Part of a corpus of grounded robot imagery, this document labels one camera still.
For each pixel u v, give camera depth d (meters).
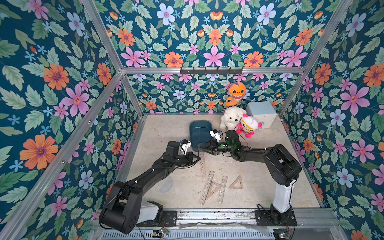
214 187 0.84
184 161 0.75
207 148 0.82
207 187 0.84
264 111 1.02
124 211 0.41
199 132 1.08
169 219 0.74
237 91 0.96
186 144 0.80
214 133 0.86
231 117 0.96
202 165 0.82
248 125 0.95
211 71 0.93
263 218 0.73
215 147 0.78
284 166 0.52
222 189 0.84
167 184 0.85
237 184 0.86
